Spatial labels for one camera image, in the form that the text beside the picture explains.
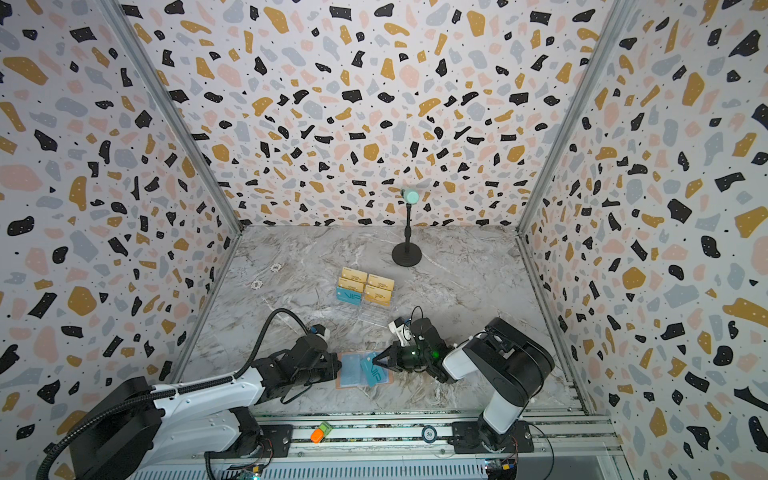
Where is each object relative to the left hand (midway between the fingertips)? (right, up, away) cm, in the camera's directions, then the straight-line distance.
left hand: (350, 362), depth 83 cm
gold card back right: (+8, +21, +11) cm, 25 cm away
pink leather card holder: (+3, -3, +2) cm, 4 cm away
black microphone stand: (+17, +31, +29) cm, 45 cm away
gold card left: (-2, +21, +11) cm, 24 cm away
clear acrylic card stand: (+4, +11, +14) cm, 18 cm away
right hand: (+7, +1, -1) cm, 7 cm away
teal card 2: (-2, +17, +12) cm, 21 cm away
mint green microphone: (+17, +47, 0) cm, 50 cm away
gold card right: (+7, +17, +11) cm, 22 cm away
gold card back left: (-1, +24, +11) cm, 26 cm away
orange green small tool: (-6, -14, -11) cm, 18 cm away
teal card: (+6, -3, 0) cm, 7 cm away
